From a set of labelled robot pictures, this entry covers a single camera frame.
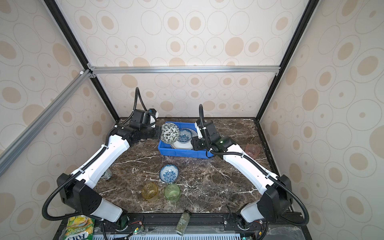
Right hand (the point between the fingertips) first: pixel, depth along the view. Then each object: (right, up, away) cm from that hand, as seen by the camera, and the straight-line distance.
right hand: (195, 140), depth 79 cm
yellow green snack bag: (-54, -40, -9) cm, 68 cm away
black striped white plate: (-11, -4, +19) cm, 22 cm away
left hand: (-16, +6, -1) cm, 17 cm away
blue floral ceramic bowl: (-7, +2, +23) cm, 24 cm away
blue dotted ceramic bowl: (-16, -21, +10) cm, 28 cm away
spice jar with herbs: (-5, -38, -9) cm, 40 cm away
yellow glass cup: (-25, -29, +4) cm, 39 cm away
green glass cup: (-13, -29, +4) cm, 32 cm away
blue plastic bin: (-19, -7, +18) cm, 27 cm away
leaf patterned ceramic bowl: (-14, +4, +4) cm, 15 cm away
